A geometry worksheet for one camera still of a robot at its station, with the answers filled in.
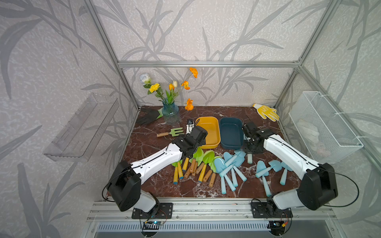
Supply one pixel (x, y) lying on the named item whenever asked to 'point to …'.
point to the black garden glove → (147, 115)
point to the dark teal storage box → (231, 134)
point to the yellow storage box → (211, 124)
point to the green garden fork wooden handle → (173, 132)
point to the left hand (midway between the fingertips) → (196, 136)
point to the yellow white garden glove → (266, 111)
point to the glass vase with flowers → (170, 110)
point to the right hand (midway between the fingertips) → (247, 149)
